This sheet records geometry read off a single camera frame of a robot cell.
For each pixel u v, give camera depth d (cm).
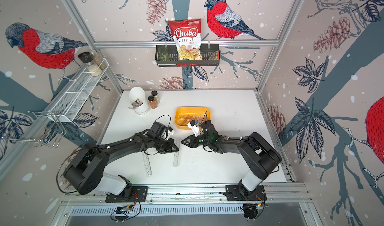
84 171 43
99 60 86
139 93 100
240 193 66
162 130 73
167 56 92
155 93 107
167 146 76
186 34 81
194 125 80
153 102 104
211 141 71
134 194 73
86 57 78
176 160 81
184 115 105
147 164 83
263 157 46
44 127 61
